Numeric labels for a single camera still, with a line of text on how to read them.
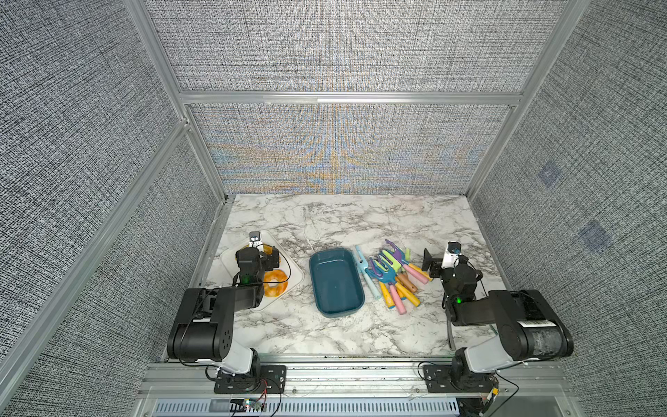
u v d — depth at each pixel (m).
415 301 0.86
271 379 0.73
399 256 0.97
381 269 0.93
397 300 0.87
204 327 0.45
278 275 0.92
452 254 0.77
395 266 0.93
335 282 0.94
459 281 0.70
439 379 0.73
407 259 1.00
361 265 0.95
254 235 0.81
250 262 0.70
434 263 0.82
